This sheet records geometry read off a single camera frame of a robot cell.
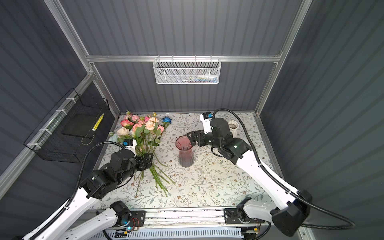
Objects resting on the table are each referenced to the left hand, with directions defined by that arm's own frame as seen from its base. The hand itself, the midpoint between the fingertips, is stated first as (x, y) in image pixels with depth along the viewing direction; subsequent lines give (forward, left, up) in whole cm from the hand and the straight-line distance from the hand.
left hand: (147, 155), depth 72 cm
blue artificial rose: (+39, -4, -17) cm, 43 cm away
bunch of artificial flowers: (+28, +9, -16) cm, 33 cm away
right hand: (+7, -24, +7) cm, 26 cm away
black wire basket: (+10, +39, +6) cm, 41 cm away
